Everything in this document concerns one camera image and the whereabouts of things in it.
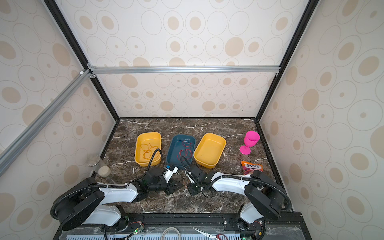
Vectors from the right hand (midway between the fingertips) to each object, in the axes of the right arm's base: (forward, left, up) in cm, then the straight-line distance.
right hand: (190, 189), depth 85 cm
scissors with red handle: (-22, -12, +1) cm, 25 cm away
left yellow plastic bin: (+30, +31, +3) cm, 43 cm away
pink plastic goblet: (+24, -36, +15) cm, 46 cm away
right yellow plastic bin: (+25, -12, +1) cm, 28 cm away
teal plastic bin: (+30, +9, +1) cm, 31 cm away
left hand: (0, +3, +6) cm, 7 cm away
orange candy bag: (+11, -35, +2) cm, 37 cm away
